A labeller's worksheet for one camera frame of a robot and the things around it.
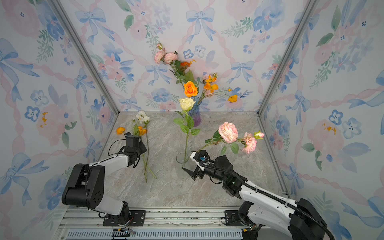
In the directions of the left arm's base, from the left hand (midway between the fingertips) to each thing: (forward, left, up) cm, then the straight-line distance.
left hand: (141, 144), depth 95 cm
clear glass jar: (-16, -27, +11) cm, 33 cm away
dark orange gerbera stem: (+32, -29, +28) cm, 52 cm away
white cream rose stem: (+24, +5, 0) cm, 25 cm away
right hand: (-17, -31, +14) cm, 38 cm away
